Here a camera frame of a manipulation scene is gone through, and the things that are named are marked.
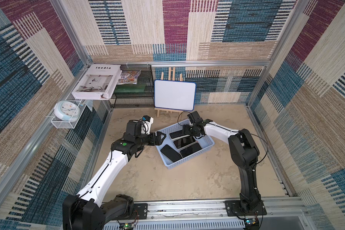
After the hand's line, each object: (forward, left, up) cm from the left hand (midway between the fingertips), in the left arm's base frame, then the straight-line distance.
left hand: (159, 134), depth 79 cm
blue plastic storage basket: (+6, -29, -19) cm, 35 cm away
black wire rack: (+37, +18, +3) cm, 41 cm away
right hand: (+14, -16, -16) cm, 27 cm away
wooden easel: (+31, -3, -13) cm, 33 cm away
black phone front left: (-1, -6, -21) cm, 21 cm away
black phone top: (+15, -11, -22) cm, 29 cm away
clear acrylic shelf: (-3, +44, +14) cm, 47 cm away
